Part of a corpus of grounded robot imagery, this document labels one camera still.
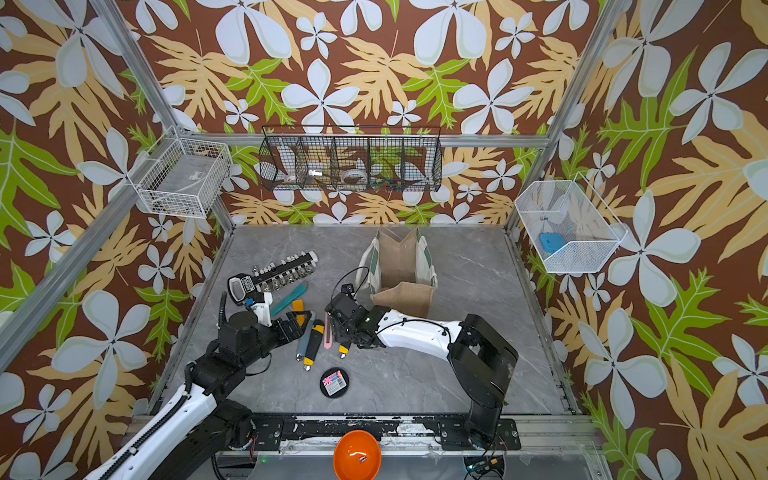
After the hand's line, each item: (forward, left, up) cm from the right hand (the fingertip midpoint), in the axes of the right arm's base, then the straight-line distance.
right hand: (340, 325), depth 86 cm
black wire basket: (+42, -8, +28) cm, 51 cm away
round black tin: (-15, +1, -5) cm, 15 cm away
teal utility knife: (+17, +16, -6) cm, 24 cm away
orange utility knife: (+11, +16, -7) cm, 21 cm away
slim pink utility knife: (+1, +5, -6) cm, 8 cm away
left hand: (-1, +9, +8) cm, 12 cm away
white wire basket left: (+34, +46, +28) cm, 64 cm away
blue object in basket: (+15, -59, +19) cm, 64 cm away
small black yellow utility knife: (-5, -1, -7) cm, 8 cm away
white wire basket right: (+24, -67, +22) cm, 75 cm away
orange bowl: (-31, -6, -6) cm, 33 cm away
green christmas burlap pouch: (+20, -18, -4) cm, 27 cm away
